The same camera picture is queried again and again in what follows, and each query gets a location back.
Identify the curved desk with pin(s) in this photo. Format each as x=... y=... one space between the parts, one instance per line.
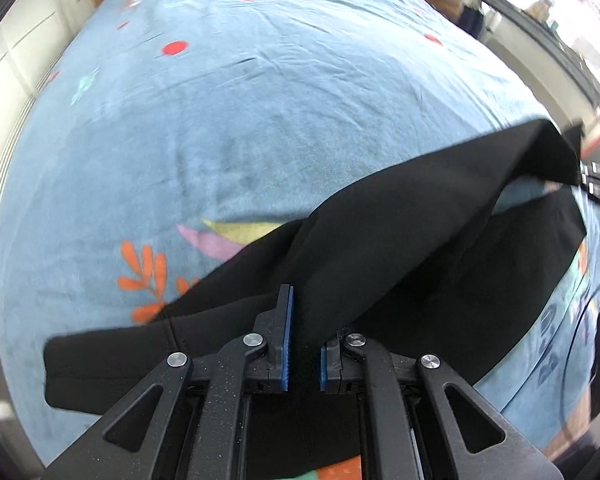
x=556 y=75

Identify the blue patterned bed sheet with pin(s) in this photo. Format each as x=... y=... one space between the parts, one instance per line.
x=173 y=133

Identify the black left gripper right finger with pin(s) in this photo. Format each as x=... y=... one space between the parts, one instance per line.
x=418 y=419

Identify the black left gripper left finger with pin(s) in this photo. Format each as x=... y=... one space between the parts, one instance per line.
x=187 y=418

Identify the black pants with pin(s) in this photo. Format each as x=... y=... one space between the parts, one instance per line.
x=455 y=252

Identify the white wardrobe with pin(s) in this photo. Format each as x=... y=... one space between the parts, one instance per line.
x=33 y=35

